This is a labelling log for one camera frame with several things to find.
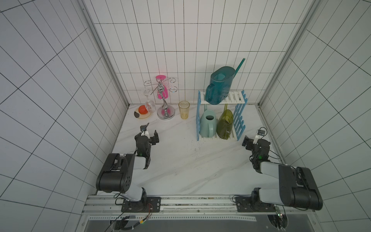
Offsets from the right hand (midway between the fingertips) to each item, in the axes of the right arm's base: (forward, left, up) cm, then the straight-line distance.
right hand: (249, 135), depth 92 cm
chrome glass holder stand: (+22, +59, -5) cm, 63 cm away
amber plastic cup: (+20, +44, +5) cm, 48 cm away
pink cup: (+27, +59, +10) cm, 66 cm away
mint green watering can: (+2, +27, +9) cm, 29 cm away
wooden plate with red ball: (+18, +76, -2) cm, 78 cm away
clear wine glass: (+16, +67, +7) cm, 70 cm away
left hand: (-2, +67, 0) cm, 67 cm away
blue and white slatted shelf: (+14, +9, +20) cm, 26 cm away
